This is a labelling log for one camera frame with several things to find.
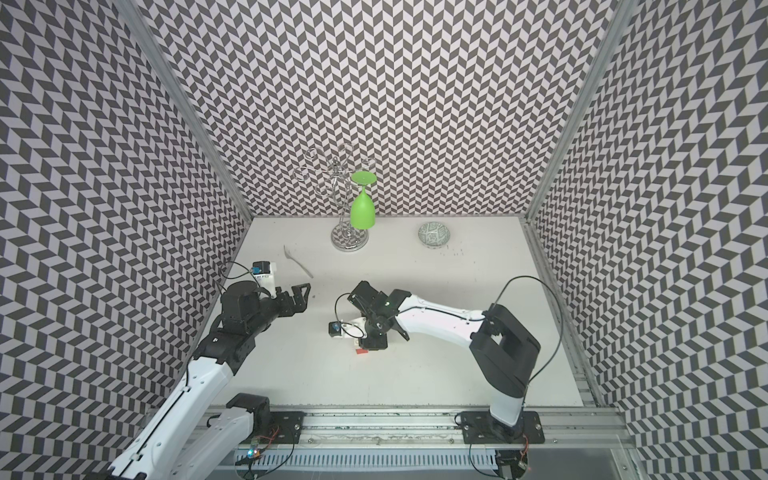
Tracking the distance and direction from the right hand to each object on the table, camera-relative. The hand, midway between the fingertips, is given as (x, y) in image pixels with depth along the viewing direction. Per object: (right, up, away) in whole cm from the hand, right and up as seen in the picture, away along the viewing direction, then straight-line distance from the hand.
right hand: (367, 337), depth 82 cm
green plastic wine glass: (-2, +37, +7) cm, 38 cm away
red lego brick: (-2, -4, +2) cm, 5 cm away
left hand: (-19, +14, -3) cm, 24 cm away
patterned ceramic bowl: (+22, +29, +29) cm, 47 cm away
